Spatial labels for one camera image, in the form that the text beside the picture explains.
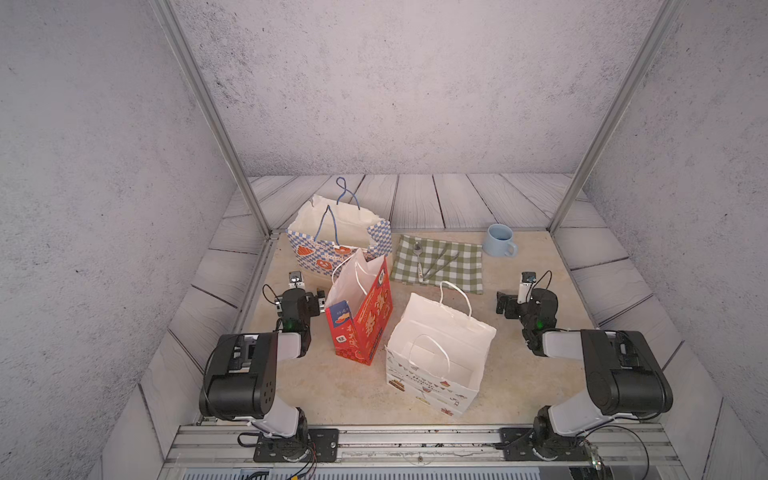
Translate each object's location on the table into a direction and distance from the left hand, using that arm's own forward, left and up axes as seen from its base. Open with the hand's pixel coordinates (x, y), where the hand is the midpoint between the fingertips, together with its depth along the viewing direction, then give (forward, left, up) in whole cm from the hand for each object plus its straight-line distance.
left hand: (306, 290), depth 94 cm
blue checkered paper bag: (+6, -8, +19) cm, 21 cm away
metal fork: (+13, -45, -6) cm, 47 cm away
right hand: (-2, -66, 0) cm, 66 cm away
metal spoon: (+22, -37, -7) cm, 44 cm away
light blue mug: (+20, -66, -1) cm, 69 cm away
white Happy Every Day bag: (-18, -40, -7) cm, 44 cm away
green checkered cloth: (+11, -53, -7) cm, 55 cm away
